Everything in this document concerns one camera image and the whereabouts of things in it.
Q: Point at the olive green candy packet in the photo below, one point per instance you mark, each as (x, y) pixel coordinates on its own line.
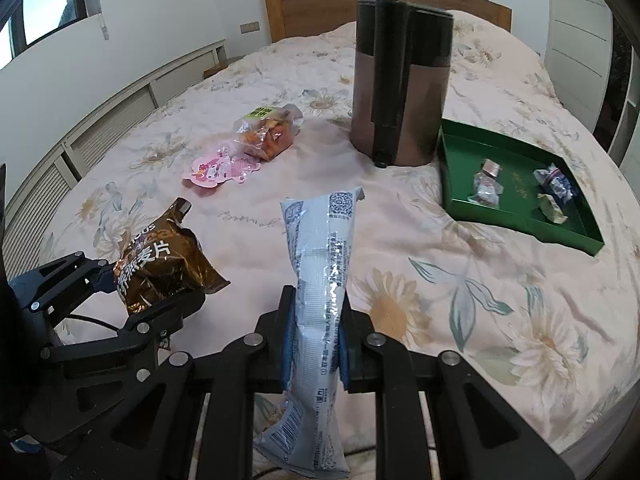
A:
(550, 209)

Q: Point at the red brown candy bar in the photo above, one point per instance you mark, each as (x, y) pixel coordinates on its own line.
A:
(491, 168)

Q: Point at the dark blue snack packet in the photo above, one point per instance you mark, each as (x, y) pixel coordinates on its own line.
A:
(556, 183)

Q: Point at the small pink candy packet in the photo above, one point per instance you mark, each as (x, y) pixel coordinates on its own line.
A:
(486, 190)

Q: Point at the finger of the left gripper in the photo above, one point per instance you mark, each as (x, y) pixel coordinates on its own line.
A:
(140, 332)
(47, 295)

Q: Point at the white radiator cover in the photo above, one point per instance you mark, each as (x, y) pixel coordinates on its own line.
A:
(33, 205)

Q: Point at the green tray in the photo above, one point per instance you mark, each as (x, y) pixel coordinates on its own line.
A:
(461, 151)

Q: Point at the wooden nightstand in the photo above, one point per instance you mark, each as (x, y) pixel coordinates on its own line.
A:
(210, 72)

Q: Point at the floral pink bed duvet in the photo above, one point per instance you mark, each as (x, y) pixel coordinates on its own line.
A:
(554, 330)

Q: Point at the wall switch plate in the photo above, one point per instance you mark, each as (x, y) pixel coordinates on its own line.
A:
(246, 28)

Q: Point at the long light blue packet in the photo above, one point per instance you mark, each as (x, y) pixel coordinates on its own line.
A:
(305, 439)

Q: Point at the window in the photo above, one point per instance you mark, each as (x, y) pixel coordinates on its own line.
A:
(34, 20)

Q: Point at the white wardrobe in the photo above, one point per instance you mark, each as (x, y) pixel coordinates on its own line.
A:
(579, 60)

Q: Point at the pink cartoon character packet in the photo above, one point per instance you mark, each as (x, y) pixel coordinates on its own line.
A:
(224, 164)

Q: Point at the clear bag orange snacks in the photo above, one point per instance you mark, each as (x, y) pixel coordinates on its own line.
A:
(267, 131)

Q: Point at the brown oat snack packet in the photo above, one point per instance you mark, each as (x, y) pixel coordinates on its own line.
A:
(163, 259)

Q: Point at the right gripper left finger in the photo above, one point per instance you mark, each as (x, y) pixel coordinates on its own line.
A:
(182, 418)

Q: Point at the brown black electric kettle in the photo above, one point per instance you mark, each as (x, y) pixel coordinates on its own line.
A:
(402, 67)

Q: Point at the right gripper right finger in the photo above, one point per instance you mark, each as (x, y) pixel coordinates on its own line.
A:
(435, 416)

